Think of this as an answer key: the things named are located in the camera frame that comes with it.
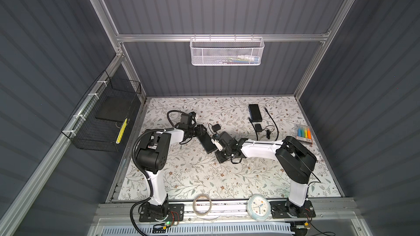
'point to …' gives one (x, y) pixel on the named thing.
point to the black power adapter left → (216, 127)
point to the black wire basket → (100, 122)
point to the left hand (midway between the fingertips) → (203, 129)
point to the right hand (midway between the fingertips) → (218, 156)
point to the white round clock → (258, 206)
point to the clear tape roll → (193, 204)
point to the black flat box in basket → (115, 108)
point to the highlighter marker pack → (304, 134)
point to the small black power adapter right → (258, 128)
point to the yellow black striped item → (121, 131)
